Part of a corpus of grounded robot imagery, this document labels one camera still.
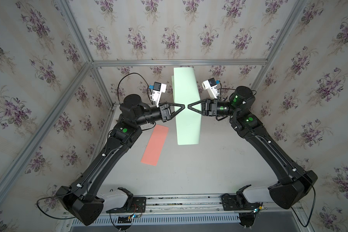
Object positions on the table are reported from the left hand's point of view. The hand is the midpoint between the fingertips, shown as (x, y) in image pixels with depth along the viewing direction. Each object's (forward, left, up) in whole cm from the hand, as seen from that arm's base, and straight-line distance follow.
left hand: (183, 109), depth 55 cm
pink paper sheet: (+9, +16, -47) cm, 50 cm away
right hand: (-1, -3, 0) cm, 3 cm away
